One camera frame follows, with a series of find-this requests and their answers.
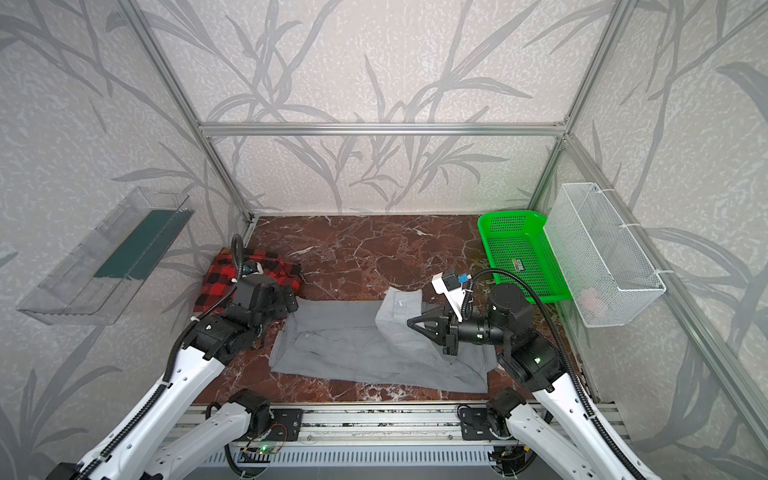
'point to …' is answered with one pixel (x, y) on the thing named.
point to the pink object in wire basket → (589, 301)
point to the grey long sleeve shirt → (370, 343)
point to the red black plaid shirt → (220, 276)
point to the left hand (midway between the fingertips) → (282, 286)
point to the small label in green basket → (518, 265)
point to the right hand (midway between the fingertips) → (412, 315)
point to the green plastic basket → (518, 240)
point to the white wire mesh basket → (602, 274)
